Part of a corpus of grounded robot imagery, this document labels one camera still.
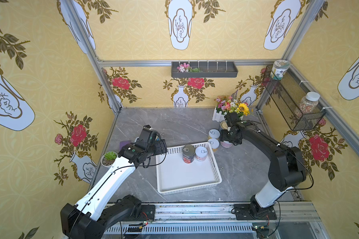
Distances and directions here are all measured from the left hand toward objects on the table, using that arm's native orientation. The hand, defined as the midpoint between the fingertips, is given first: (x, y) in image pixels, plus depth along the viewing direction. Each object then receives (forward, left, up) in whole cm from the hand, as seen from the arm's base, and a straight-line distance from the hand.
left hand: (152, 145), depth 79 cm
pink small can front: (+1, -27, -13) cm, 30 cm away
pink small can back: (+4, -42, -7) cm, 43 cm away
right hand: (+9, -46, -8) cm, 47 cm away
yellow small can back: (+15, -38, -12) cm, 42 cm away
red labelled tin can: (0, -20, -8) cm, 21 cm away
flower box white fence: (+30, -46, 0) cm, 55 cm away
